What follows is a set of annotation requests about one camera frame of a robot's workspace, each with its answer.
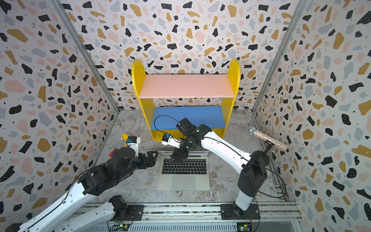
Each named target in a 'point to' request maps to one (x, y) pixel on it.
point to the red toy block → (111, 153)
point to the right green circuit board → (244, 226)
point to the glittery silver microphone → (251, 130)
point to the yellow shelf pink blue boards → (170, 99)
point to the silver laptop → (192, 175)
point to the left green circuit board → (120, 227)
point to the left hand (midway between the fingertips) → (153, 153)
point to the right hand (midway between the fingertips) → (173, 156)
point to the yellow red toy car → (124, 136)
